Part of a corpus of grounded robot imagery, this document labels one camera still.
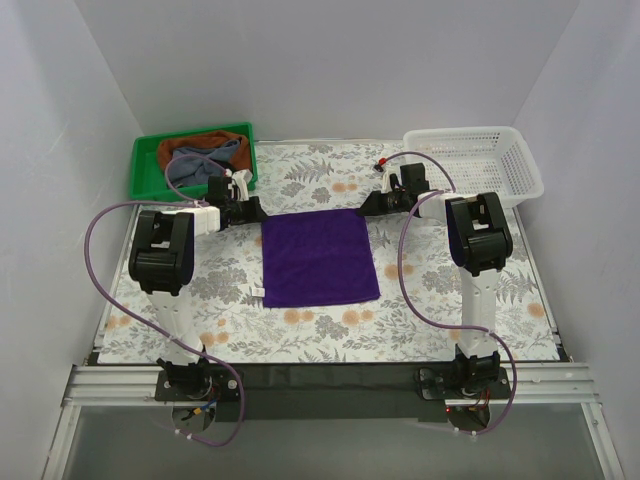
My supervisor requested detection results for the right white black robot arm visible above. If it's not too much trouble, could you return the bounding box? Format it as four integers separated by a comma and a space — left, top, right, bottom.
356, 164, 513, 396

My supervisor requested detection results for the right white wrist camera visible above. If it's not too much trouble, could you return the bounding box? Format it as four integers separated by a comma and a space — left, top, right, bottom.
374, 157, 401, 194

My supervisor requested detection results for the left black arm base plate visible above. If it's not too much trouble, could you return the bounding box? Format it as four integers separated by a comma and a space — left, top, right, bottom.
154, 364, 240, 403

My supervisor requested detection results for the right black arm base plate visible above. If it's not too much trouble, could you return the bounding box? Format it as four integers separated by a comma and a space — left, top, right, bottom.
414, 368, 512, 401

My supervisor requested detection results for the grey blue towel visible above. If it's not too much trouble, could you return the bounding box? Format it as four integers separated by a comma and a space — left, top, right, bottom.
167, 140, 241, 188

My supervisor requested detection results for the white plastic basket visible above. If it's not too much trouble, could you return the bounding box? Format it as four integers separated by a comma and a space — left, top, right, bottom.
401, 126, 544, 208

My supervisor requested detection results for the purple towel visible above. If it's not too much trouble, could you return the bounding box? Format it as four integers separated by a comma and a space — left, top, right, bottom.
262, 209, 380, 308

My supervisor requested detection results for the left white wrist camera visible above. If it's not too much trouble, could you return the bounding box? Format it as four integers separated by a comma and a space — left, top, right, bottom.
225, 169, 253, 201

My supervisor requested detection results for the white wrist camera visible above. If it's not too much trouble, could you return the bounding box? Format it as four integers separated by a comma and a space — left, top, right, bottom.
374, 157, 401, 194
225, 169, 253, 201

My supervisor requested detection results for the aluminium frame rail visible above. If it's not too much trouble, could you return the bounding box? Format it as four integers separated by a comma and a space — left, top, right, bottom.
44, 363, 623, 479

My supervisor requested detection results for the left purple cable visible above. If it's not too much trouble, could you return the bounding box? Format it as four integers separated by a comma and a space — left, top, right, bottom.
83, 153, 247, 447

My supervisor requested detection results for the green plastic tray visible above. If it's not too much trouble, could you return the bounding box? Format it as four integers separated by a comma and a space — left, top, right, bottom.
129, 122, 259, 202

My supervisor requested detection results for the orange brown towel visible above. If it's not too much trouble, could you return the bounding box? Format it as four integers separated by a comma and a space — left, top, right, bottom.
156, 130, 251, 171

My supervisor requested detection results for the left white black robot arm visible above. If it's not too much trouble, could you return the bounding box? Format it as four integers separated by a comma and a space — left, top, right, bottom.
128, 170, 267, 399

